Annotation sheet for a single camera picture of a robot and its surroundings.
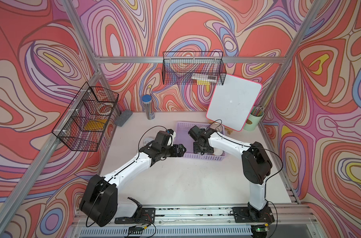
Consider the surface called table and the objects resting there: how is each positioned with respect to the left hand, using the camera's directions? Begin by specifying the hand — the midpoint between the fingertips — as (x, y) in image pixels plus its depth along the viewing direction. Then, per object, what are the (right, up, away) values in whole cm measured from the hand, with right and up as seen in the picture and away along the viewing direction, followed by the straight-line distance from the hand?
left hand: (182, 150), depth 82 cm
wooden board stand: (+33, +10, +22) cm, 41 cm away
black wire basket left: (-51, +13, -9) cm, 53 cm away
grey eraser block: (-45, +21, +33) cm, 60 cm away
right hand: (+13, -3, +9) cm, 16 cm away
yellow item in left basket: (-43, +14, -11) cm, 46 cm away
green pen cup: (+49, +19, +16) cm, 55 cm away
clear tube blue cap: (-25, +32, +19) cm, 45 cm away
